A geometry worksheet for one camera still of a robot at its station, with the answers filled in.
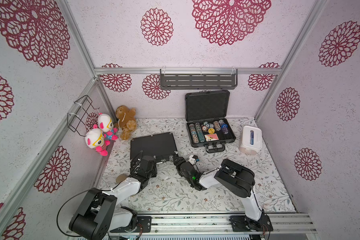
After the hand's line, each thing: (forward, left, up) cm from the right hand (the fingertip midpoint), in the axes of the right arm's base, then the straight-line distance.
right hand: (171, 158), depth 92 cm
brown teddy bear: (+25, +32, +7) cm, 42 cm away
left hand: (-1, +8, +1) cm, 9 cm away
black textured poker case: (+8, +7, 0) cm, 11 cm away
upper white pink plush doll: (+16, +42, +13) cm, 47 cm away
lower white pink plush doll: (+3, +43, +15) cm, 46 cm away
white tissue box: (+14, -52, +1) cm, 54 cm away
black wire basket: (+5, +46, +29) cm, 55 cm away
